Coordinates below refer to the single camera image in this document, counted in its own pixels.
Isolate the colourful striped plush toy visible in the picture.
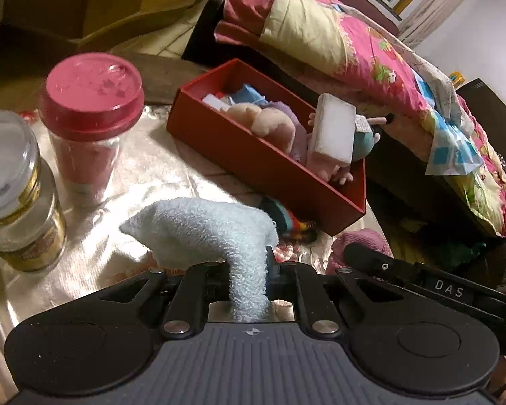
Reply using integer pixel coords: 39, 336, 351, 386
258, 196, 318, 243

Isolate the light blue towel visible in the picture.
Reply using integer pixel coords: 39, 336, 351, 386
119, 197, 279, 323

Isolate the cream teddy bear pink dress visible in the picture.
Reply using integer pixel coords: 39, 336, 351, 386
222, 103, 296, 155

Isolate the white sponge block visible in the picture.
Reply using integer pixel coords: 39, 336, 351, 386
308, 93, 356, 166

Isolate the purple fluffy cloth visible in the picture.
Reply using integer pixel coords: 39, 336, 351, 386
251, 102, 308, 165

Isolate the pink pig plush toy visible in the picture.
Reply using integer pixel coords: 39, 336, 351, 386
306, 114, 389, 186

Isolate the red cardboard box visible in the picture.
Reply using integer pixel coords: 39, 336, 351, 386
166, 59, 366, 236

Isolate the blue patchwork sheet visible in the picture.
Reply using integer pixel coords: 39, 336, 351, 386
412, 71, 483, 177

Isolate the blue face mask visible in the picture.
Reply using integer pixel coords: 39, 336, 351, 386
228, 84, 268, 107

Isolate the white sponge in box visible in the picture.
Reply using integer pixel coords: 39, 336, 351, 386
203, 93, 230, 112

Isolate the dark wooden headboard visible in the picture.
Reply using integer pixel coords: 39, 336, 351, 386
457, 79, 506, 159

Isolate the dark wooden board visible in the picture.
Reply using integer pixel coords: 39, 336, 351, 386
111, 50, 208, 105

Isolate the pink floral quilt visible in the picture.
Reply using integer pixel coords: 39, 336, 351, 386
215, 0, 506, 237

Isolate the yellow toy on nightstand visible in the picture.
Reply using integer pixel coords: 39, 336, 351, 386
449, 71, 465, 90

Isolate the red lidded plastic cup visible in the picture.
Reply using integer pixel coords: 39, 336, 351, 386
39, 52, 145, 207

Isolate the glass jar with gold label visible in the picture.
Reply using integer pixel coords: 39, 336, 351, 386
0, 111, 65, 272

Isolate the beige right curtain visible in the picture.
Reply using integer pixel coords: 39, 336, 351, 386
398, 0, 463, 48

